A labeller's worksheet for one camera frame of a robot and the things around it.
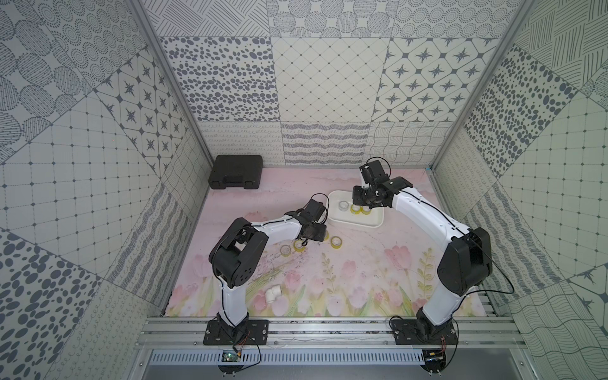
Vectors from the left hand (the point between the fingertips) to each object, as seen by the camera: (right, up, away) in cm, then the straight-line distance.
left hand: (322, 229), depth 95 cm
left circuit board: (-29, -35, -24) cm, 51 cm away
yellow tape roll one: (-15, -8, -4) cm, 17 cm away
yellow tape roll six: (+20, +7, +9) cm, 23 cm away
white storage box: (+8, +6, +9) cm, 14 cm away
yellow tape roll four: (+6, -5, 0) cm, 8 cm away
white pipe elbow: (-18, -19, -15) cm, 30 cm away
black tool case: (-42, +26, +22) cm, 54 cm away
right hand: (+14, +12, -7) cm, 20 cm away
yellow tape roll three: (+2, -3, 0) cm, 4 cm away
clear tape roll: (+10, +9, +9) cm, 16 cm away
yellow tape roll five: (+16, +7, +9) cm, 19 cm away
